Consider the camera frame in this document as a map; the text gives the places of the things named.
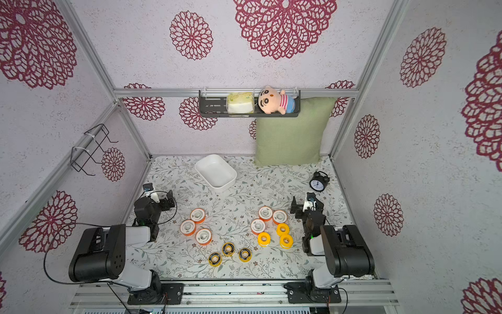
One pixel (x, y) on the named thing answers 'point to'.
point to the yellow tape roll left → (264, 239)
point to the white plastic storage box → (216, 173)
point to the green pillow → (294, 140)
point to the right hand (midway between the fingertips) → (305, 196)
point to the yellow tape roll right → (286, 241)
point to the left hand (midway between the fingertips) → (162, 193)
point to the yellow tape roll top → (282, 229)
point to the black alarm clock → (319, 181)
